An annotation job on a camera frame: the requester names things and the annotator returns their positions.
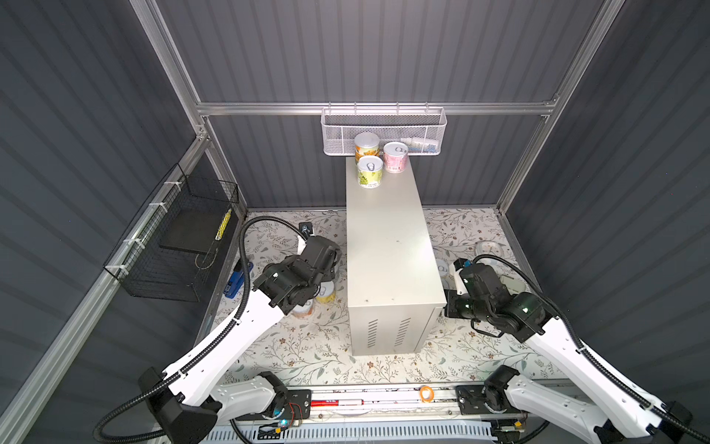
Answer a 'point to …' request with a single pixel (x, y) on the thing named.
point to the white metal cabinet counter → (396, 296)
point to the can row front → (303, 311)
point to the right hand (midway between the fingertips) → (440, 303)
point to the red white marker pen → (349, 402)
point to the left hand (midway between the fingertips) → (315, 259)
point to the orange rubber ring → (431, 393)
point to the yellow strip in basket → (223, 225)
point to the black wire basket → (167, 251)
